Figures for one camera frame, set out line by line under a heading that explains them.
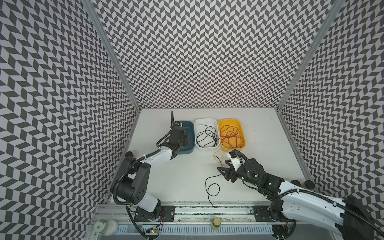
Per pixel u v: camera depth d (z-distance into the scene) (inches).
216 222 23.1
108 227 24.8
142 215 27.5
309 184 29.2
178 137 27.5
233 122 40.5
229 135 39.3
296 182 29.2
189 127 41.5
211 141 37.9
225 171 27.6
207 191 31.7
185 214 29.0
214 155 37.0
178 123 32.4
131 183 17.3
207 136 39.1
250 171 23.4
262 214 28.9
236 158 25.7
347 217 16.2
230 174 26.2
